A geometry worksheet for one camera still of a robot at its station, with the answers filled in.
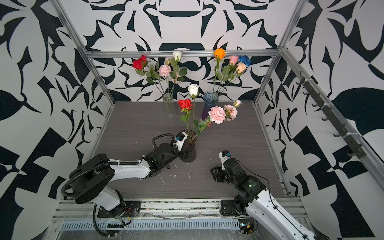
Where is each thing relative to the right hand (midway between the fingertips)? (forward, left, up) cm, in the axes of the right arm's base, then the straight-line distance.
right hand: (213, 170), depth 79 cm
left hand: (+14, +11, +9) cm, 20 cm away
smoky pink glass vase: (+5, +12, +10) cm, 17 cm away
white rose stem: (+49, +18, +26) cm, 58 cm away
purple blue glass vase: (+44, -2, +9) cm, 45 cm away
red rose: (+25, +14, +23) cm, 37 cm away
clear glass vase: (+44, +25, +3) cm, 51 cm away
